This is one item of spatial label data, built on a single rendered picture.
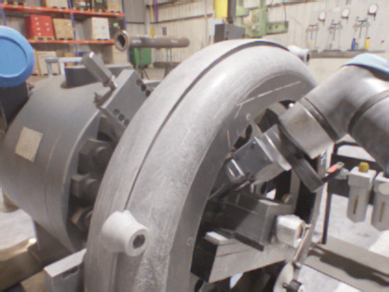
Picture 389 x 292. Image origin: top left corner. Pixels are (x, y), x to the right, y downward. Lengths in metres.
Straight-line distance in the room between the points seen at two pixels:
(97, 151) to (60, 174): 0.10
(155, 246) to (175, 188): 0.08
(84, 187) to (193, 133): 0.37
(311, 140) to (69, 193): 0.53
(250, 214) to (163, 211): 0.16
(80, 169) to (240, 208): 0.40
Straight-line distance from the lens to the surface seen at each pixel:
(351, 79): 0.50
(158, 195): 0.39
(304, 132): 0.48
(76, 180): 0.71
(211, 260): 0.49
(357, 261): 1.66
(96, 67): 0.44
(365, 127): 0.46
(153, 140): 0.40
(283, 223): 0.50
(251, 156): 0.47
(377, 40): 7.13
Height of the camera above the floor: 0.96
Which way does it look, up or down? 18 degrees down
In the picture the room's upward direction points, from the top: 2 degrees counter-clockwise
